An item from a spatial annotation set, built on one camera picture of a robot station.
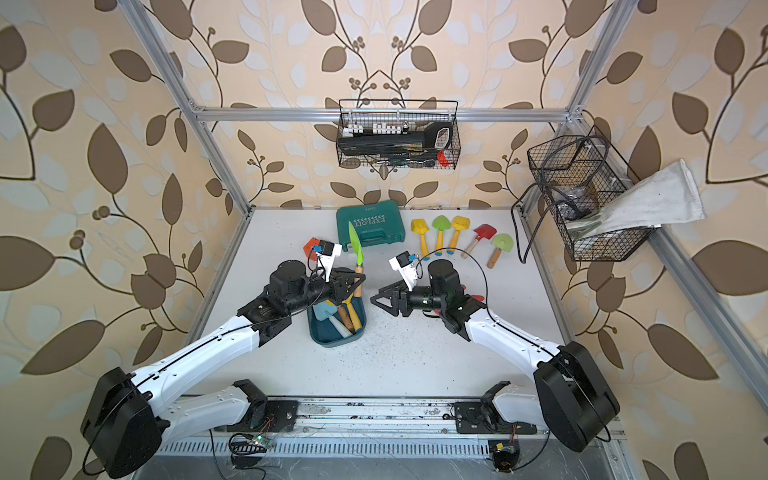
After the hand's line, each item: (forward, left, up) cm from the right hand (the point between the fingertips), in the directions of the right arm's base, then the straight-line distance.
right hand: (376, 296), depth 76 cm
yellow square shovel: (-1, +7, -16) cm, 18 cm away
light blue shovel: (+5, +17, -16) cm, 24 cm away
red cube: (+26, +25, -13) cm, 38 cm away
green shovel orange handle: (+40, -23, -17) cm, 49 cm away
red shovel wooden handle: (+35, -39, -17) cm, 55 cm away
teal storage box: (-3, +16, -16) cm, 23 cm away
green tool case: (+37, +1, -12) cm, 39 cm away
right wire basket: (+30, -60, +12) cm, 68 cm away
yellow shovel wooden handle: (+40, -31, -18) cm, 54 cm away
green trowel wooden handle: (+30, -44, -18) cm, 56 cm away
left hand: (+2, +3, +6) cm, 7 cm away
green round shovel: (+6, +4, +9) cm, 11 cm away
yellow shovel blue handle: (+39, -15, -17) cm, 45 cm away
